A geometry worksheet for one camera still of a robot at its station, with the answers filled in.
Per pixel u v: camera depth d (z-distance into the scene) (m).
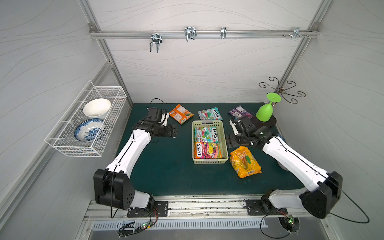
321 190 0.38
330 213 0.44
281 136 1.11
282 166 0.50
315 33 0.78
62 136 0.57
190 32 0.76
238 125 0.61
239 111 1.15
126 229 0.69
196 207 0.75
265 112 0.84
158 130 0.60
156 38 0.78
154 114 0.63
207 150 0.90
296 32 0.77
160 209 0.74
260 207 0.73
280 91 0.85
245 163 0.85
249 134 0.57
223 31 0.72
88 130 0.65
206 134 0.98
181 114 1.12
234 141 0.70
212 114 1.12
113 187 0.40
